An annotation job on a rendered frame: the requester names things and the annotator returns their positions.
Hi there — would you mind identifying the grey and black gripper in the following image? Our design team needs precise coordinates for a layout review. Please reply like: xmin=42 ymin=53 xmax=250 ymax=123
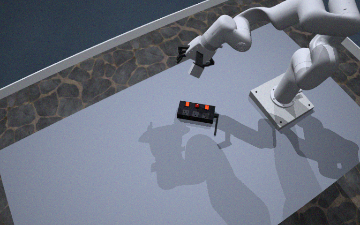
xmin=176 ymin=35 xmax=217 ymax=67

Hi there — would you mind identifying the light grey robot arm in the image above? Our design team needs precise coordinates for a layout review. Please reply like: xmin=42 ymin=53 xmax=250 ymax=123
xmin=201 ymin=0 xmax=360 ymax=108

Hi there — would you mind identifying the black power strip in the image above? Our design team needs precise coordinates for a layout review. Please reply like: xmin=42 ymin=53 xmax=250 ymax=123
xmin=177 ymin=101 xmax=219 ymax=135

